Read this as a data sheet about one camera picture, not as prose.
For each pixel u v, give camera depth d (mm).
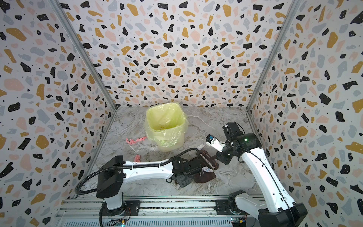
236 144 483
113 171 481
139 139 1003
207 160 820
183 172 565
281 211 370
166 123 995
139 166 481
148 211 734
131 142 983
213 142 640
